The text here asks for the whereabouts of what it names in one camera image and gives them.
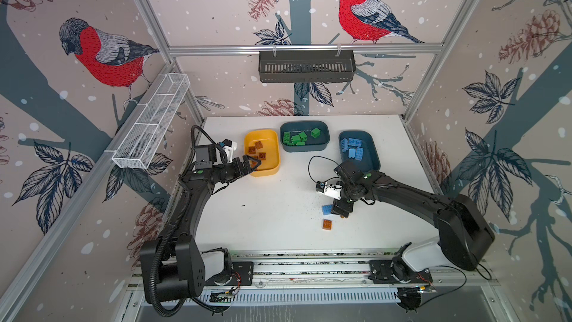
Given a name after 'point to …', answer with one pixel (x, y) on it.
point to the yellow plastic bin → (263, 144)
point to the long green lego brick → (287, 137)
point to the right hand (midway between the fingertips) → (333, 201)
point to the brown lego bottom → (327, 224)
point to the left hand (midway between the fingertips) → (252, 166)
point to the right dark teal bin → (371, 159)
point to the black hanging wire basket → (307, 66)
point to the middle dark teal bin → (296, 127)
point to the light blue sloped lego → (351, 153)
